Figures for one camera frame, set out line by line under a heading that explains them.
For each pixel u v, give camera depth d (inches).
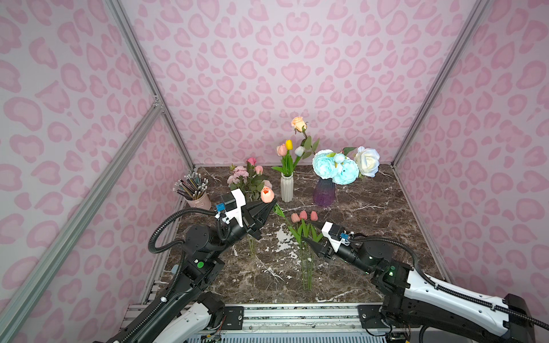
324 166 22.1
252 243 35.6
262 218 21.4
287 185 37.4
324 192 42.5
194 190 38.3
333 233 20.5
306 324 28.4
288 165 34.9
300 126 29.6
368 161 24.5
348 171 22.7
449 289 18.6
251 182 42.2
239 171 41.2
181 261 19.0
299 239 35.8
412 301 20.4
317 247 22.9
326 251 22.6
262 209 20.4
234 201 17.9
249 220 19.8
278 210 21.6
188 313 23.4
